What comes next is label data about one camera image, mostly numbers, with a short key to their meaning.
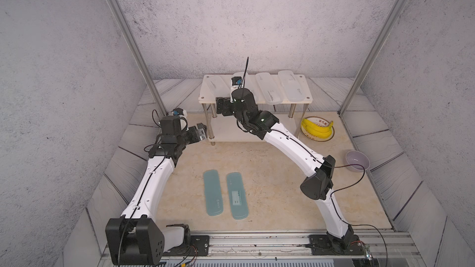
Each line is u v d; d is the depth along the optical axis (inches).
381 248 28.1
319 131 41.3
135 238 15.2
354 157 37.1
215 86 32.8
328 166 20.1
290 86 33.1
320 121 45.2
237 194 33.6
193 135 28.0
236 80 25.6
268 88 32.7
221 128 41.7
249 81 33.6
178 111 27.5
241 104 22.1
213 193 34.1
